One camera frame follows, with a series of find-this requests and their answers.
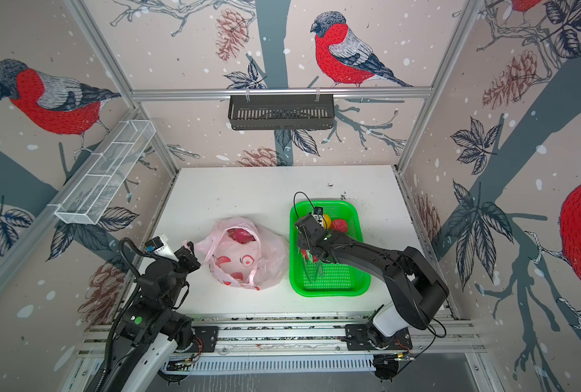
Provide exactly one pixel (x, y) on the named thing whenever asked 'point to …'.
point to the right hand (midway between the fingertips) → (306, 238)
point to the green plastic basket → (325, 279)
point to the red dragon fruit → (308, 254)
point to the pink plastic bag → (241, 252)
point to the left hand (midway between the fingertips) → (191, 243)
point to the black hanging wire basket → (281, 112)
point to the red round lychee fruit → (339, 224)
